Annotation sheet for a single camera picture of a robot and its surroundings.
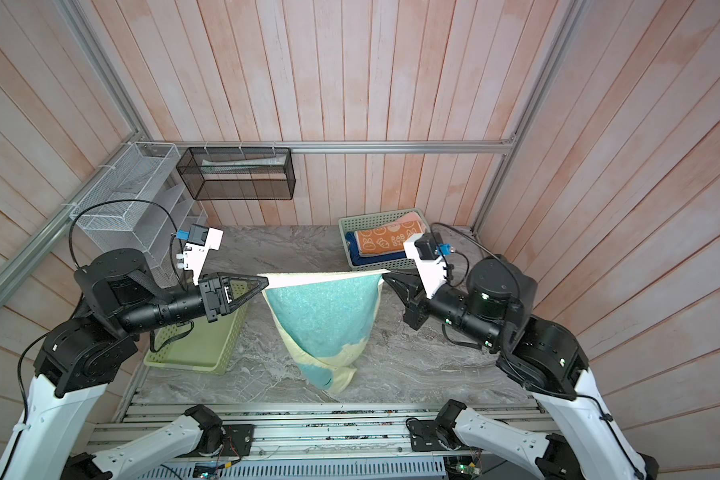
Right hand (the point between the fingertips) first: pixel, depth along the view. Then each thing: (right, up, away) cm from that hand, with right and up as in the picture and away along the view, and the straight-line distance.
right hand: (386, 275), depth 51 cm
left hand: (-21, -3, -2) cm, 21 cm away
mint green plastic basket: (-7, +17, +67) cm, 69 cm away
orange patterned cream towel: (+7, +10, +60) cm, 62 cm away
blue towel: (-5, +3, +56) cm, 56 cm away
